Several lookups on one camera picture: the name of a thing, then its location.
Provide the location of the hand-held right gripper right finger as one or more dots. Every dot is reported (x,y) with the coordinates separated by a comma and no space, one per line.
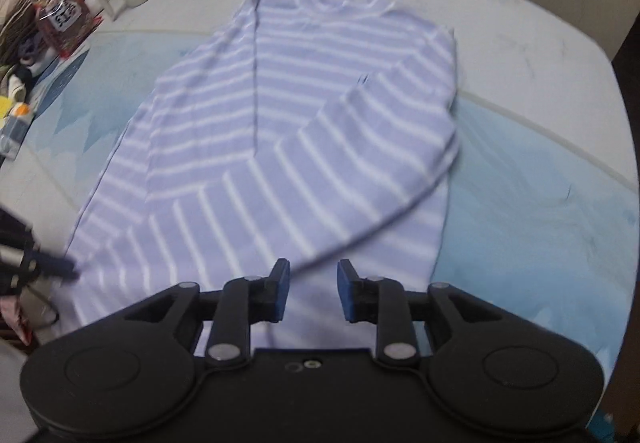
(345,290)

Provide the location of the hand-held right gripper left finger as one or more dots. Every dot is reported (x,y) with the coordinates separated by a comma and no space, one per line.
(283,290)

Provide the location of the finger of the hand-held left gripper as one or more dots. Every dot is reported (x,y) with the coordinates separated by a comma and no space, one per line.
(57,265)

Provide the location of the purple white striped shirt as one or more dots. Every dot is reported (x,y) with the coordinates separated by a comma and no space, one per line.
(310,133)

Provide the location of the red black snack packet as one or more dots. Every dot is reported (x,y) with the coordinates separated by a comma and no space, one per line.
(65,15)

